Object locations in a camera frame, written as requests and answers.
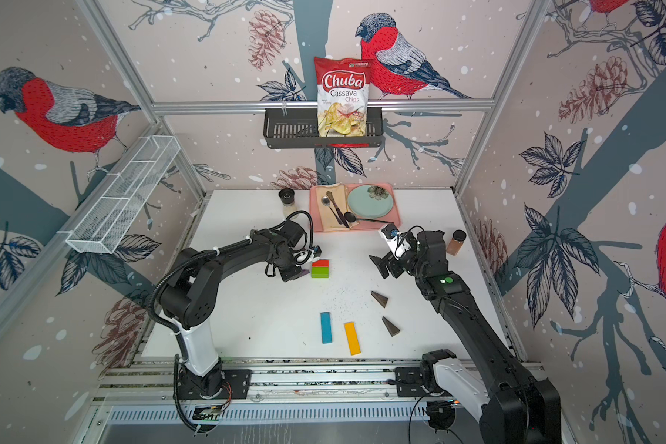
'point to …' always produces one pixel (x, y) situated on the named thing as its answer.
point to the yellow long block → (351, 338)
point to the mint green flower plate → (370, 201)
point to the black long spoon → (351, 217)
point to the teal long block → (326, 328)
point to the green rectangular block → (320, 272)
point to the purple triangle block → (304, 272)
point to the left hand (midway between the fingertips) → (299, 265)
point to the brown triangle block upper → (380, 298)
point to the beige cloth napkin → (339, 195)
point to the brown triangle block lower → (392, 329)
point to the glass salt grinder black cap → (287, 197)
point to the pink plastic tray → (364, 224)
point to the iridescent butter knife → (340, 215)
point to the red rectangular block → (322, 263)
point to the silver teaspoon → (326, 202)
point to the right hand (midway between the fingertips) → (385, 242)
